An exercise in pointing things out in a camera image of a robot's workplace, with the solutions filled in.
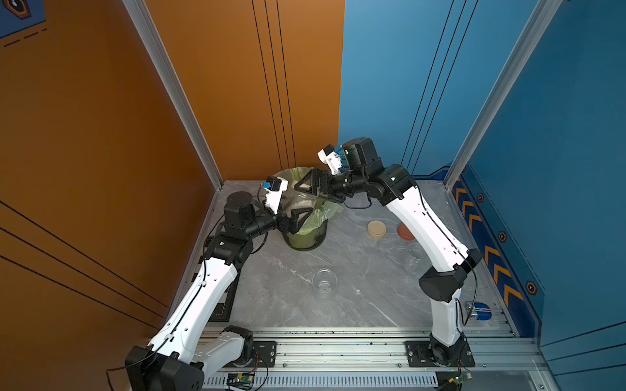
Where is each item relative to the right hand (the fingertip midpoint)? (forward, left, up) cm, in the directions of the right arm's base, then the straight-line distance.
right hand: (306, 190), depth 66 cm
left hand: (0, +2, -4) cm, 5 cm away
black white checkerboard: (-22, +29, -35) cm, 50 cm away
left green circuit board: (-38, +18, -40) cm, 59 cm away
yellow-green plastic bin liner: (+3, -4, -13) cm, 13 cm away
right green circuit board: (-38, -44, -39) cm, 70 cm away
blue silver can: (-20, -56, -36) cm, 70 cm away
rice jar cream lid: (0, +4, -4) cm, 6 cm away
